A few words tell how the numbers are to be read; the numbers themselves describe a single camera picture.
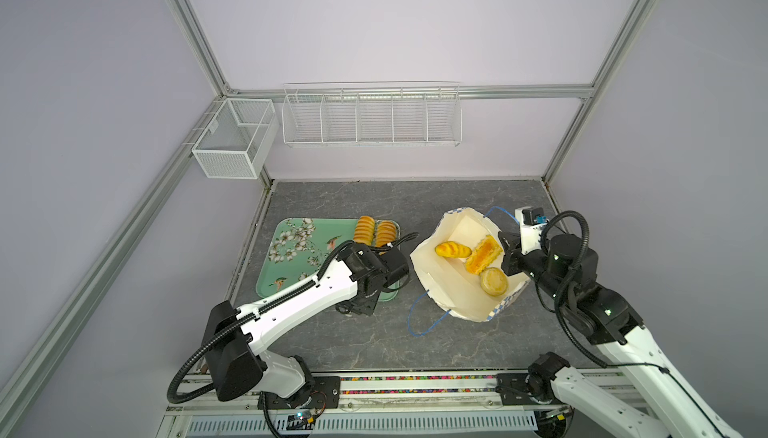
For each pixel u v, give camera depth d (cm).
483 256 91
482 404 73
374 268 50
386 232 100
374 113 99
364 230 102
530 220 55
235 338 40
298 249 101
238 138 103
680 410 40
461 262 96
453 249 92
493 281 87
